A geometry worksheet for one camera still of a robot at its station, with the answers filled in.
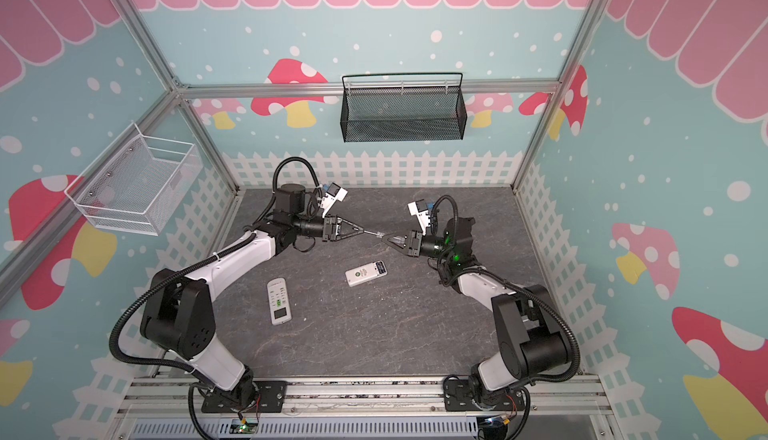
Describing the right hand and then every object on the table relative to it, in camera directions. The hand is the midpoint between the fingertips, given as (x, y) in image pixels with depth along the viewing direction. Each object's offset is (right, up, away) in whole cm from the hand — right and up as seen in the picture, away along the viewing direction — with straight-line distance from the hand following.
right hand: (384, 241), depth 76 cm
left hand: (-6, +1, +1) cm, 6 cm away
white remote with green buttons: (-31, -21, +12) cm, 39 cm away
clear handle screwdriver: (-1, +2, 0) cm, 2 cm away
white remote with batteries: (-6, -11, +19) cm, 23 cm away
